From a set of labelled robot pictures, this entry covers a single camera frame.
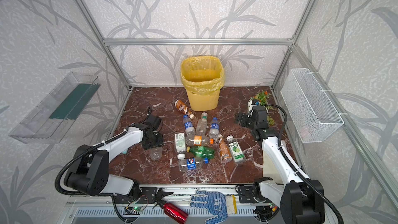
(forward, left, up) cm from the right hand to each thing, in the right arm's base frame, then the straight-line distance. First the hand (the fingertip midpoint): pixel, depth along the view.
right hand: (243, 110), depth 85 cm
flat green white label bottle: (-12, +36, -14) cm, 41 cm away
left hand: (-11, +47, -14) cm, 50 cm away
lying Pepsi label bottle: (-25, +28, -12) cm, 40 cm away
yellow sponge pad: (-42, +9, -16) cm, 46 cm away
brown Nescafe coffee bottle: (+13, +39, -12) cm, 43 cm away
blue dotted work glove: (-41, +16, -16) cm, 47 cm away
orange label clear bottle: (-11, +28, -13) cm, 33 cm away
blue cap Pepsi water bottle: (-4, +31, -15) cm, 35 cm away
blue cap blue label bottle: (-4, +16, -14) cm, 21 cm away
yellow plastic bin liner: (+33, +24, -3) cm, 41 cm away
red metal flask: (-45, +35, -12) cm, 58 cm away
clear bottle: (-20, +47, -10) cm, 53 cm away
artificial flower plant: (+11, -13, 0) cm, 17 cm away
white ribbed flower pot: (-4, -1, +10) cm, 11 cm away
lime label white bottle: (-17, +5, -13) cm, 22 cm away
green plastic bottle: (-18, +23, -14) cm, 32 cm away
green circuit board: (-44, +52, -16) cm, 70 cm away
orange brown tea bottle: (-18, +11, -11) cm, 24 cm away
